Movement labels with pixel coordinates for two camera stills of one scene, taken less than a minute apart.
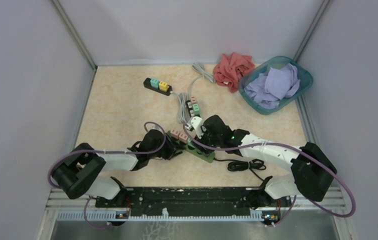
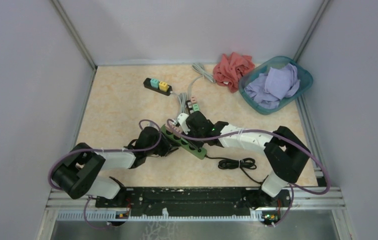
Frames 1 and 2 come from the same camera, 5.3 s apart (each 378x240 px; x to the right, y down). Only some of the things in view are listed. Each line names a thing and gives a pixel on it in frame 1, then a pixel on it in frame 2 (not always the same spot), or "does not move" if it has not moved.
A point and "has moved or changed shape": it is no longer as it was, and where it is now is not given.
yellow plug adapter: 163,86 does not move
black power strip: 190,107 does not move
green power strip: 209,157 has moved or changed shape
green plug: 196,109 does not move
